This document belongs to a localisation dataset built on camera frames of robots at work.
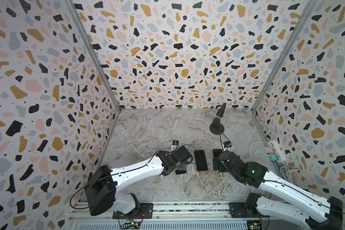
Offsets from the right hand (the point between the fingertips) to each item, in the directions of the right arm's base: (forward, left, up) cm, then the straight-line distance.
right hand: (220, 160), depth 78 cm
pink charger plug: (+15, -39, -15) cm, 44 cm away
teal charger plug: (+10, -39, -15) cm, 43 cm away
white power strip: (+9, -43, -13) cm, 45 cm away
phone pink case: (+6, +9, -13) cm, 17 cm away
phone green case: (-6, +21, +2) cm, 22 cm away
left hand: (0, +22, -4) cm, 23 cm away
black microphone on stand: (+33, -5, -14) cm, 36 cm away
